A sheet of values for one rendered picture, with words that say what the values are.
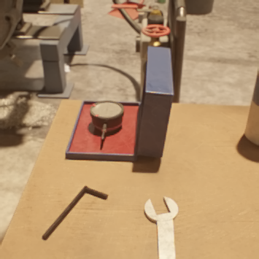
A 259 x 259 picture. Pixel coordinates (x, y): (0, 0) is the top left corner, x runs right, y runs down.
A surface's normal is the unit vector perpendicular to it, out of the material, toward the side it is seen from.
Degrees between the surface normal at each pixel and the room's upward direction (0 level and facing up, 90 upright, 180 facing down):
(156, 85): 5
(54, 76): 90
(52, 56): 90
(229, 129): 0
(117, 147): 0
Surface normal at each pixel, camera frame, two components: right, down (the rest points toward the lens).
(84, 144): 0.00, -0.82
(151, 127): -0.06, 0.57
